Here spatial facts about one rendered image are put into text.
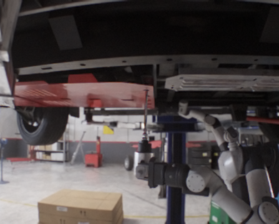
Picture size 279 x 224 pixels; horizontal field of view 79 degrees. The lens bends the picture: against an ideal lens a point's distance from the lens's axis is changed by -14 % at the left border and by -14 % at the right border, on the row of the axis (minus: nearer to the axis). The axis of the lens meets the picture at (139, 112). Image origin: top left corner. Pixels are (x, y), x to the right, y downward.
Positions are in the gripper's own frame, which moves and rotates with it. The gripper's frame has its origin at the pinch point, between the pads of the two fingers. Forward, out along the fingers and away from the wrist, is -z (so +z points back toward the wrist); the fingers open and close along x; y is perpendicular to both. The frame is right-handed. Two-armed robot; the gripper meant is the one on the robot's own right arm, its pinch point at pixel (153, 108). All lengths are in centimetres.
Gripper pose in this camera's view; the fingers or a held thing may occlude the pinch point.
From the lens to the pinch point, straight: 153.7
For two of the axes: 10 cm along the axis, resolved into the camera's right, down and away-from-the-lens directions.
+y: -0.9, -1.3, -9.9
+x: 0.0, -9.9, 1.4
